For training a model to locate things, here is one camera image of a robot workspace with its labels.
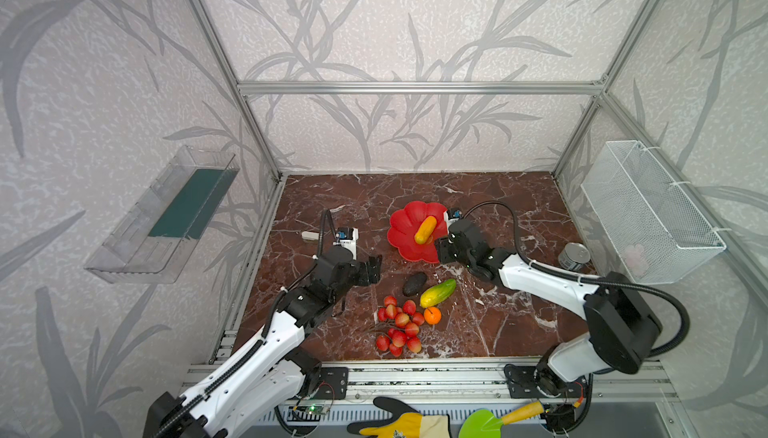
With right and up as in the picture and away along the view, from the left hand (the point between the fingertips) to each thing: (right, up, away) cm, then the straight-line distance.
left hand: (374, 248), depth 79 cm
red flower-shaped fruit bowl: (+8, +4, +26) cm, 27 cm away
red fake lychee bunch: (+8, -19, -1) cm, 21 cm away
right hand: (+19, +3, +10) cm, 22 cm away
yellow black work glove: (+8, -37, -12) cm, 40 cm away
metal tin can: (+60, -5, +12) cm, 62 cm away
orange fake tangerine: (+16, -19, +3) cm, 25 cm away
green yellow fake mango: (+18, -14, +6) cm, 23 cm away
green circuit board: (-14, -37, -8) cm, 41 cm away
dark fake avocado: (+11, -12, +8) cm, 18 cm away
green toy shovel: (+26, -39, -11) cm, 48 cm away
